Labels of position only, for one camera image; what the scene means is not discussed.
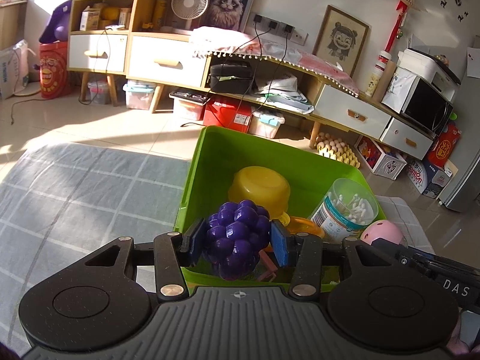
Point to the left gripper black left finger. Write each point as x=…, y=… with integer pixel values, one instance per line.
x=172, y=251

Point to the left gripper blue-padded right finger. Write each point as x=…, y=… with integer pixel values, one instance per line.
x=303, y=252

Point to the purple toy grape bunch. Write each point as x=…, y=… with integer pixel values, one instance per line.
x=236, y=234

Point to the orange yellow toy plate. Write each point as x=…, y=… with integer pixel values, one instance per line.
x=302, y=225

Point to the pink small card box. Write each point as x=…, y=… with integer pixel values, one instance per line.
x=266, y=270

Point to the cotton swab jar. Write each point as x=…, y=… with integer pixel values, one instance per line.
x=347, y=209

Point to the yellow plastic bowl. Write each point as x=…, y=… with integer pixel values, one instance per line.
x=265, y=188

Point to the silver refrigerator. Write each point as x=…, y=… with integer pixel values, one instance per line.
x=463, y=187

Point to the egg tray with eggs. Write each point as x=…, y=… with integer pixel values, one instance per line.
x=334, y=148

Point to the green plastic cookie box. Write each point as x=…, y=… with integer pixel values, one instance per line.
x=220, y=153

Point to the white red cardboard box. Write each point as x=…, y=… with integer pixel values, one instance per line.
x=381, y=160

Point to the grey checked table cloth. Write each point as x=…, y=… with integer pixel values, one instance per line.
x=61, y=202

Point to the red gift bag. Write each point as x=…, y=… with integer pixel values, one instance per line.
x=444, y=145

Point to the red storage box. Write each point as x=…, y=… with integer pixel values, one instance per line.
x=227, y=112

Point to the black bag in cabinet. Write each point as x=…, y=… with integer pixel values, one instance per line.
x=231, y=77

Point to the black microwave oven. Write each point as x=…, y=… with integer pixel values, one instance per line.
x=412, y=97

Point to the wooden tv cabinet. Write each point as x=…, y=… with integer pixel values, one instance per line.
x=167, y=58

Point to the white printer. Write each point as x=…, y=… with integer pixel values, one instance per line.
x=430, y=68

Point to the pink white table runner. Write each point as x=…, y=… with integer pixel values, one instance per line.
x=208, y=40

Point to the framed cartoon girl drawing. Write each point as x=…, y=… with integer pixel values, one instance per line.
x=341, y=39

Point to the wooden shelf unit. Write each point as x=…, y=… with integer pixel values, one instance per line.
x=100, y=33

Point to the white paper shopping bag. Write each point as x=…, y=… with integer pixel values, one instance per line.
x=14, y=69

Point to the small white desk fan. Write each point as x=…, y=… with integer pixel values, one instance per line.
x=189, y=10

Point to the purple plush toy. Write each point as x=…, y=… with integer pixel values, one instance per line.
x=57, y=27

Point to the framed cat picture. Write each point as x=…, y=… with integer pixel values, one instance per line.
x=227, y=14

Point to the wall power outlet strip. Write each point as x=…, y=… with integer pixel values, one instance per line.
x=264, y=24

